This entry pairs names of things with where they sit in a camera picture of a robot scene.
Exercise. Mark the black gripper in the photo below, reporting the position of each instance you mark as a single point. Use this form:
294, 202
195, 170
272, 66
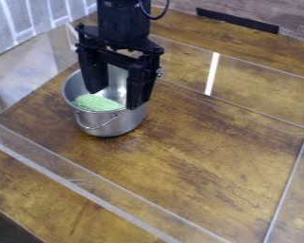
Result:
121, 29

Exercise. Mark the green knobbly toy vegetable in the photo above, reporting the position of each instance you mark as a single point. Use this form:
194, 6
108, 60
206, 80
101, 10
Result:
96, 103

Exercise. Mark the silver metal pot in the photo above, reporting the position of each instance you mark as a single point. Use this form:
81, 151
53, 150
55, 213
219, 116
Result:
103, 123

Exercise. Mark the black strip on wall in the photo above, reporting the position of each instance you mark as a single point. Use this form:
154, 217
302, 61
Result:
239, 21

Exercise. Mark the clear acrylic enclosure wall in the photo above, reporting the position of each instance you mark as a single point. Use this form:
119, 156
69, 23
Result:
210, 171

